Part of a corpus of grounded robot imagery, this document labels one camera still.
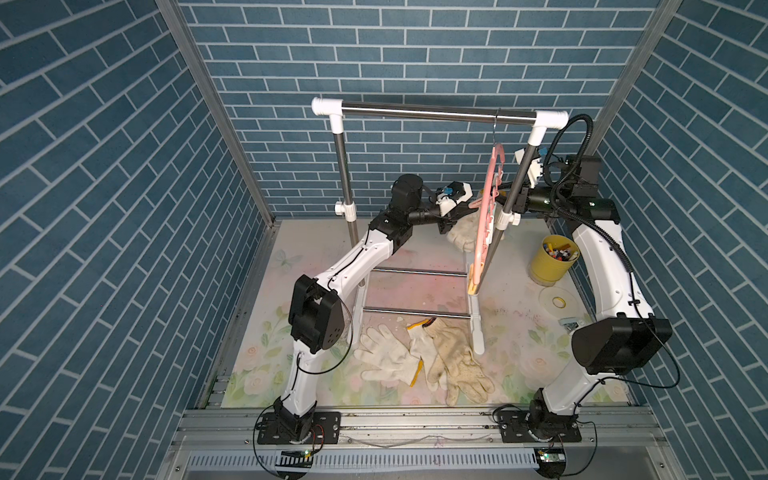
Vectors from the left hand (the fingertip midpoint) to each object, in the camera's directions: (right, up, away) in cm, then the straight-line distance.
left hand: (482, 209), depth 73 cm
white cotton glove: (-5, -6, +10) cm, 13 cm away
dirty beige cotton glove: (-5, -42, +8) cm, 43 cm away
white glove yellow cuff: (-14, -39, +14) cm, 43 cm away
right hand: (+2, +3, -1) cm, 4 cm away
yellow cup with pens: (+26, -13, +16) cm, 34 cm away
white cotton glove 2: (-24, -40, +13) cm, 49 cm away
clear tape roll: (+32, -28, +23) cm, 48 cm away
